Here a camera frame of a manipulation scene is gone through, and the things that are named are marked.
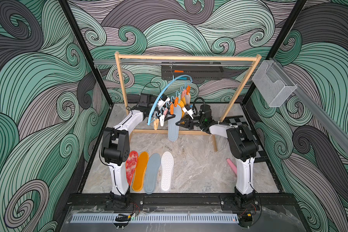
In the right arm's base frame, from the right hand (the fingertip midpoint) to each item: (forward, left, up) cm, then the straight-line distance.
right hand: (176, 123), depth 88 cm
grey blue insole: (-19, +14, -15) cm, 29 cm away
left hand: (+5, +3, +6) cm, 8 cm away
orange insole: (-30, +23, -14) cm, 40 cm away
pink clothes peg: (-5, +6, +17) cm, 19 cm away
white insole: (-20, +6, -15) cm, 26 cm away
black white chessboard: (+11, -45, -13) cm, 48 cm away
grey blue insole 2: (-4, +2, -1) cm, 5 cm away
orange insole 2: (+6, -3, +12) cm, 14 cm away
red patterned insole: (-18, +28, -15) cm, 37 cm away
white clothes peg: (-10, +8, +16) cm, 20 cm away
